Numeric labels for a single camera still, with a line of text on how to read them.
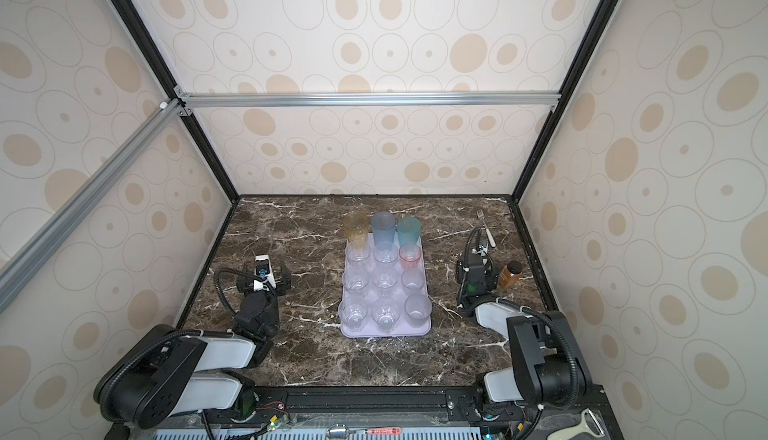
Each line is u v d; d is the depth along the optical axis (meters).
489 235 1.10
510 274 0.90
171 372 0.43
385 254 0.99
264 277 0.69
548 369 0.43
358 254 1.01
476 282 0.70
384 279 0.93
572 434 0.70
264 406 0.73
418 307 0.87
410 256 1.00
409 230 1.03
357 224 1.14
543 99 0.91
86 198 0.62
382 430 0.69
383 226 1.06
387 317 0.88
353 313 0.90
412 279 0.94
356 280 0.93
